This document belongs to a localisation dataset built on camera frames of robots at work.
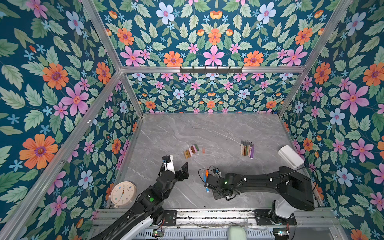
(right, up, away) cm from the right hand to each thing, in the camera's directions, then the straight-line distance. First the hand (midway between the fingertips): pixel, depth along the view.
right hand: (216, 194), depth 82 cm
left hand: (-18, +19, -4) cm, 26 cm away
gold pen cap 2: (-16, +19, +14) cm, 29 cm away
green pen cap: (-12, +24, +18) cm, 32 cm away
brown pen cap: (-14, +22, +16) cm, 31 cm away
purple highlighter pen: (+25, +21, +16) cm, 36 cm away
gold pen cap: (-19, +20, +14) cm, 31 cm away
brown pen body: (+20, +23, +17) cm, 35 cm away
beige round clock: (-51, +2, -3) cm, 51 cm away
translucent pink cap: (-7, +22, +16) cm, 28 cm away
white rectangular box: (+47, +19, +9) cm, 52 cm away
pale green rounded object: (+8, -10, -16) cm, 20 cm away
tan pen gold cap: (+22, +22, +16) cm, 36 cm away
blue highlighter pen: (-5, +10, -17) cm, 20 cm away
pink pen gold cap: (+24, +20, +15) cm, 35 cm away
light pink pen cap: (-16, +21, +16) cm, 31 cm away
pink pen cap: (-13, +23, +16) cm, 31 cm away
